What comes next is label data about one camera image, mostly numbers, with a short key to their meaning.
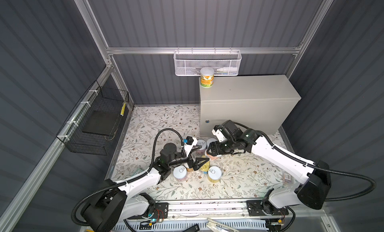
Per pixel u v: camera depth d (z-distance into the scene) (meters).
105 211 0.41
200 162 0.67
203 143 0.92
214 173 0.81
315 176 0.42
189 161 0.68
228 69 0.86
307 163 0.43
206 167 0.83
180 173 0.81
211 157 0.74
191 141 0.67
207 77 0.77
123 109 0.83
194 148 0.78
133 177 0.50
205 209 0.75
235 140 0.58
